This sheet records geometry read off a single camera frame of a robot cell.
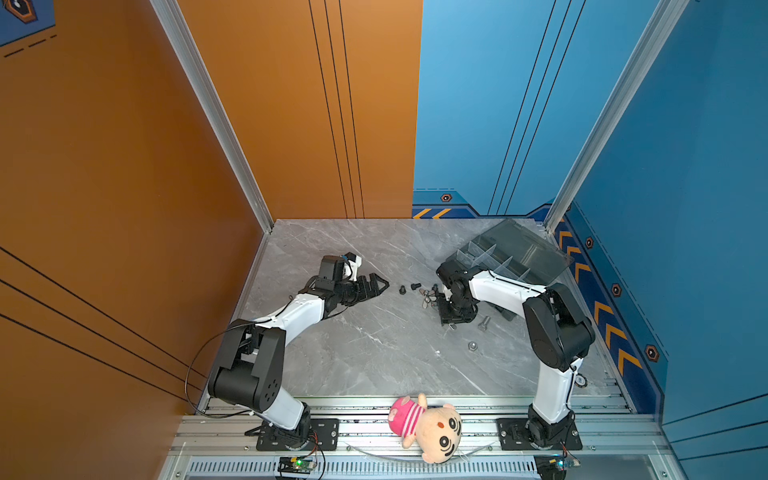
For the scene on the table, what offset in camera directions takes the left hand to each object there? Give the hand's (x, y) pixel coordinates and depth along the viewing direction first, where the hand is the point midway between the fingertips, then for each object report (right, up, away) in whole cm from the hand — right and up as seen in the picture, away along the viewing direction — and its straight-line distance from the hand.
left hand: (380, 285), depth 89 cm
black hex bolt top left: (+11, -2, +12) cm, 17 cm away
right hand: (+20, -12, +4) cm, 24 cm away
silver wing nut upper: (+14, -3, +10) cm, 18 cm away
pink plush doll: (+14, -30, -22) cm, 40 cm away
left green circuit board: (-19, -41, -19) cm, 49 cm away
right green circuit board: (+42, -41, -20) cm, 62 cm away
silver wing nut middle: (+14, -6, +7) cm, 17 cm away
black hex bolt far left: (+7, -3, +10) cm, 13 cm away
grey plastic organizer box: (+48, +11, +20) cm, 53 cm away
